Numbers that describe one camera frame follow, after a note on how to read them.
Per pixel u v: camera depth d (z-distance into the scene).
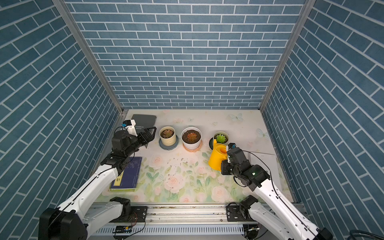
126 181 0.79
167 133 0.96
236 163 0.57
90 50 0.87
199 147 0.97
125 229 0.72
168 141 0.95
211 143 1.00
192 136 0.91
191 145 0.89
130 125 0.70
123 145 0.60
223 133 0.96
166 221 0.73
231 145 0.69
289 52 0.87
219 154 0.75
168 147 0.97
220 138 0.93
